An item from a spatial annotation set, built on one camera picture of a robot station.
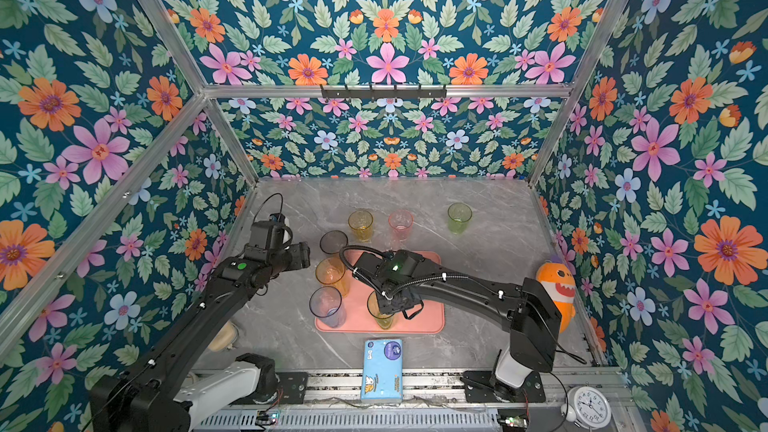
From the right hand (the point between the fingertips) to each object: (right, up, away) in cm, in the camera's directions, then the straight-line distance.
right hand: (391, 304), depth 76 cm
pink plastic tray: (-10, -7, +9) cm, 15 cm away
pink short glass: (+2, +20, +28) cm, 35 cm away
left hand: (-25, +15, +4) cm, 29 cm away
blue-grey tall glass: (-17, 0, +2) cm, 17 cm away
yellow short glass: (-12, +19, +26) cm, 34 cm away
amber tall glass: (-18, +6, +11) cm, 22 cm away
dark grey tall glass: (-18, +15, +11) cm, 26 cm away
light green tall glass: (-2, -6, +4) cm, 7 cm away
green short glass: (+23, +22, +29) cm, 43 cm away
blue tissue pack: (-2, -15, -4) cm, 16 cm away
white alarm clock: (+47, -21, -8) cm, 52 cm away
